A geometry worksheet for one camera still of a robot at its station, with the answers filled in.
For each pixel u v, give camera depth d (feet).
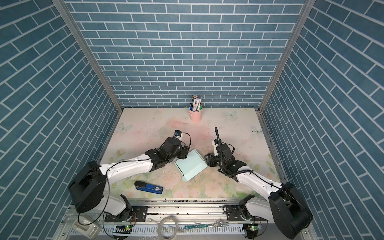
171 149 2.14
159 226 2.24
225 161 2.15
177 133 2.46
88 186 1.40
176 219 2.45
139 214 2.43
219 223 2.34
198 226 2.32
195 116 3.60
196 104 3.44
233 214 2.41
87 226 2.22
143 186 2.61
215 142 2.56
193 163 2.85
